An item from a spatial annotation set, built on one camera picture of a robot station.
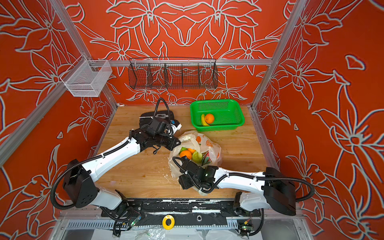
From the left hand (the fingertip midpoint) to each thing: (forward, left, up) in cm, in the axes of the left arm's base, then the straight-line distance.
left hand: (180, 141), depth 78 cm
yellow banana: (+27, -13, -15) cm, 34 cm away
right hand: (-17, -1, -13) cm, 21 cm away
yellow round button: (-36, +3, -17) cm, 40 cm away
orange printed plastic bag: (+4, -9, -4) cm, 10 cm away
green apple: (-3, -9, -13) cm, 16 cm away
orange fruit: (+28, -17, -13) cm, 36 cm away
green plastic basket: (+34, -23, -15) cm, 44 cm away
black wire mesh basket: (+46, +10, +12) cm, 48 cm away
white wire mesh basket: (+35, +63, +14) cm, 73 cm away
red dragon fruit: (-4, -15, -11) cm, 19 cm away
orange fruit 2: (-1, -3, -12) cm, 12 cm away
